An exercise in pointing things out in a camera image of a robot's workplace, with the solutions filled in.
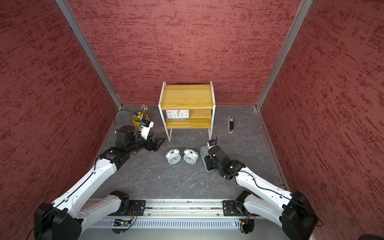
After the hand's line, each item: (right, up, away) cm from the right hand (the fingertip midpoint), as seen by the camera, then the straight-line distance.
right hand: (208, 160), depth 83 cm
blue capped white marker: (-48, +27, +17) cm, 58 cm away
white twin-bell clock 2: (-10, +2, +2) cm, 11 cm away
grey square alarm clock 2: (-2, +5, +1) cm, 6 cm away
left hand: (-27, +13, -5) cm, 31 cm away
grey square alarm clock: (-18, +27, +7) cm, 33 cm away
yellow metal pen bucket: (-48, +24, +17) cm, 56 cm away
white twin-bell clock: (-20, +2, +1) cm, 21 cm away
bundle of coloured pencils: (-42, +30, +14) cm, 53 cm away
